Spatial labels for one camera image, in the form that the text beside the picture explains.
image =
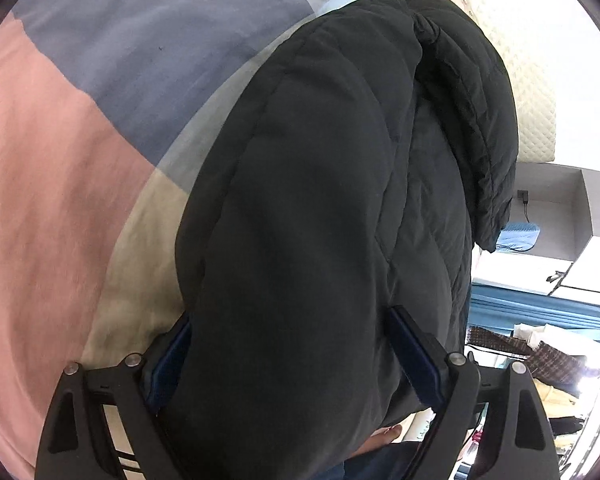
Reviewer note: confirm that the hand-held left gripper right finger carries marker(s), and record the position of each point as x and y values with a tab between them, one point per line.
415	360

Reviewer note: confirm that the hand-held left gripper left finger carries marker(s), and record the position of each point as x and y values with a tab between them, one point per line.
172	360

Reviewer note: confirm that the black puffer jacket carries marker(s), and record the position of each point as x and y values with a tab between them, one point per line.
305	210

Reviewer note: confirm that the person's right hand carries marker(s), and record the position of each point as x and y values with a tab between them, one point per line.
382	440

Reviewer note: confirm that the blue curtain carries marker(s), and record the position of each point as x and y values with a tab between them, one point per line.
505	310

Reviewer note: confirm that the person's dark pants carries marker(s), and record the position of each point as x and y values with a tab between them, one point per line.
380	467

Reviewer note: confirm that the white hanging garment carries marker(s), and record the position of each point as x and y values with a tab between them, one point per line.
535	335

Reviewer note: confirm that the brown plaid scarf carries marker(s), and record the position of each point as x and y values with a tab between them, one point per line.
555	360

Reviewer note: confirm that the blue cloth-covered board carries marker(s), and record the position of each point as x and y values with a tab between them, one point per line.
520	235

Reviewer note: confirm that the checkered bed blanket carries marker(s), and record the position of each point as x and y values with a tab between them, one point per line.
55	185

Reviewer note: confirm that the beige quilted headboard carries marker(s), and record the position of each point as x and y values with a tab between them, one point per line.
520	85

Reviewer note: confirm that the black wall plug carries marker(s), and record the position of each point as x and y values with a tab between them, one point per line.
523	196

